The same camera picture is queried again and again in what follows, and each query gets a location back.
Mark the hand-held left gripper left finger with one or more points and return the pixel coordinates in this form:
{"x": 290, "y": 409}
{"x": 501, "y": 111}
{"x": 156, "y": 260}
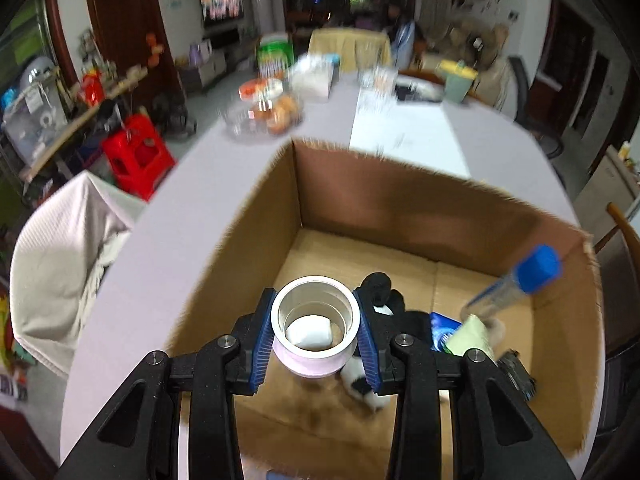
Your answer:
{"x": 262, "y": 340}

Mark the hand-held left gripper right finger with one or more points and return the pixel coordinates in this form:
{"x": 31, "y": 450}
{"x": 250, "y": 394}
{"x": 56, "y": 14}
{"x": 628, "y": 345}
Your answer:
{"x": 370, "y": 345}

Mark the white charger plug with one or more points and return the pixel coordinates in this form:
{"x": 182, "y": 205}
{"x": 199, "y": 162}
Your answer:
{"x": 307, "y": 332}

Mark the panda plush toy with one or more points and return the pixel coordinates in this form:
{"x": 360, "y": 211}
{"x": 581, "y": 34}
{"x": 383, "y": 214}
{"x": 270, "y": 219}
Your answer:
{"x": 415, "y": 325}

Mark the white plastic pipe fitting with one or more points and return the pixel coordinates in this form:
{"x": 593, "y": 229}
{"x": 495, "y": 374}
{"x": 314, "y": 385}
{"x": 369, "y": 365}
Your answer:
{"x": 310, "y": 365}

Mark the blue tissue pack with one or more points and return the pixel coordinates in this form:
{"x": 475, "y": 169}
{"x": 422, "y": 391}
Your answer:
{"x": 442, "y": 330}

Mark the green white packet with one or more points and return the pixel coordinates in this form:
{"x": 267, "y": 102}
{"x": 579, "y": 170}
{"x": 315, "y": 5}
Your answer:
{"x": 470, "y": 335}

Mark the brown cardboard box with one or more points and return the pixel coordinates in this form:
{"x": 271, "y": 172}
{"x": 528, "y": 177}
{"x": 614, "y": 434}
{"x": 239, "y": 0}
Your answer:
{"x": 375, "y": 210}

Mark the blue capped glue stick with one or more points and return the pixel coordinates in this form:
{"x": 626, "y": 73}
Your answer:
{"x": 537, "y": 265}

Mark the cloth-covered desktop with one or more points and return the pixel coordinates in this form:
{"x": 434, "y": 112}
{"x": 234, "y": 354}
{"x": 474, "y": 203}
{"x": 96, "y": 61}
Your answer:
{"x": 175, "y": 210}

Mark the small black object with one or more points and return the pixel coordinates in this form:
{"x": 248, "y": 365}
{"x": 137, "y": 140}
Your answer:
{"x": 520, "y": 375}

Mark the red plastic stool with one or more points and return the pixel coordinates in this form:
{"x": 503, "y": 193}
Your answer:
{"x": 140, "y": 160}

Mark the chair with white cover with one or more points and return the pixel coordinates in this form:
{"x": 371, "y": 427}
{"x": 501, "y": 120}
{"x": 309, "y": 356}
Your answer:
{"x": 60, "y": 260}

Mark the clear fruit bowl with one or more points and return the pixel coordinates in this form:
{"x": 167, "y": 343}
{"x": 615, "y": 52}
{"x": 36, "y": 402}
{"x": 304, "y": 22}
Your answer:
{"x": 275, "y": 115}

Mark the red white snack bowl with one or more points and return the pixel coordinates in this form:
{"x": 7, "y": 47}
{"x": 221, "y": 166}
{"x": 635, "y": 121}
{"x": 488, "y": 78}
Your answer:
{"x": 260, "y": 89}

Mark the clear glass cup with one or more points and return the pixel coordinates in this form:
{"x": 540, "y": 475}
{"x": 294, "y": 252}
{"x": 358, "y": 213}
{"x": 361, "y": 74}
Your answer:
{"x": 377, "y": 80}

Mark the white plastic bag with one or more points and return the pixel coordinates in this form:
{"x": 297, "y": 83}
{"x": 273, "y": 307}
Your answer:
{"x": 312, "y": 77}

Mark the green mug yellow lid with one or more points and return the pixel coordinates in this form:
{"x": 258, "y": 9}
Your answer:
{"x": 457, "y": 82}

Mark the grey television cabinet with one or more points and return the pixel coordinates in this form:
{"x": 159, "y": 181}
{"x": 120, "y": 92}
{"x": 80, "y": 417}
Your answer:
{"x": 210, "y": 67}

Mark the wooden chair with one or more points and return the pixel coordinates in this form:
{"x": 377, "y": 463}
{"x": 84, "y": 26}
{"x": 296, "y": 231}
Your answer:
{"x": 622, "y": 225}

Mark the green snack packet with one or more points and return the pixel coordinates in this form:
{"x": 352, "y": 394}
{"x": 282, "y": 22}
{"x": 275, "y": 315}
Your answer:
{"x": 274, "y": 55}

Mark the wooden plank shelf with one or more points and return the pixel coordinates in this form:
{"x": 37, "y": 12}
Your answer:
{"x": 60, "y": 135}

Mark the white side cabinet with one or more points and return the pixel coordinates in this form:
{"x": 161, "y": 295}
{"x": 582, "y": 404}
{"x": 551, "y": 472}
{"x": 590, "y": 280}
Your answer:
{"x": 610, "y": 180}

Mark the purple kettle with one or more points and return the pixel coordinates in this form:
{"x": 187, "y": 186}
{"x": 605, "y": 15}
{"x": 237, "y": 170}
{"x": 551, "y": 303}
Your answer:
{"x": 200, "y": 55}

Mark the orange plush toy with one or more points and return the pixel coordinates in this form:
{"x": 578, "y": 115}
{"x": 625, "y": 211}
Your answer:
{"x": 154, "y": 50}

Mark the clear plastic storage bin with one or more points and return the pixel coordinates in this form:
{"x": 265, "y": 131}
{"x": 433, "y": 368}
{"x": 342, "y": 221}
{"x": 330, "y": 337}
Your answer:
{"x": 30, "y": 110}

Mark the white standing air conditioner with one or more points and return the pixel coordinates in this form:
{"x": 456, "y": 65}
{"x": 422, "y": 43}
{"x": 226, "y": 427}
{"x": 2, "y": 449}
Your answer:
{"x": 261, "y": 0}

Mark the dark wooden door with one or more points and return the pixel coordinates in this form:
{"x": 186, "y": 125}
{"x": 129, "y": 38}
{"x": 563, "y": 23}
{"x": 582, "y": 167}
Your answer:
{"x": 565, "y": 60}

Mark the brown wooden door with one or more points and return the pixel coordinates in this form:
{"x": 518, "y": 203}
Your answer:
{"x": 120, "y": 20}

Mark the wall television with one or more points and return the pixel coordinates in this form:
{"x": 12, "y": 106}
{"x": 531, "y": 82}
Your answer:
{"x": 220, "y": 2}

